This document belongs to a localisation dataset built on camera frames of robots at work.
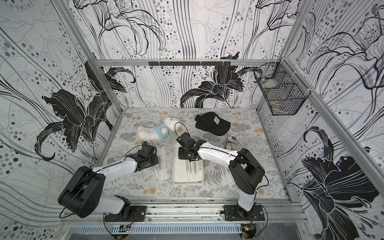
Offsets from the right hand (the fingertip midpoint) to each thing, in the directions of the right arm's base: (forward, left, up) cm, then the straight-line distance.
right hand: (183, 153), depth 89 cm
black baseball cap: (+26, -18, -2) cm, 32 cm away
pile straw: (-11, -24, -6) cm, 27 cm away
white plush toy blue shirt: (+14, +14, +6) cm, 21 cm away
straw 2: (-9, -5, -4) cm, 12 cm away
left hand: (-2, +17, -6) cm, 18 cm away
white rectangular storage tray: (-9, -1, -5) cm, 10 cm away
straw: (-9, -7, -4) cm, 12 cm away
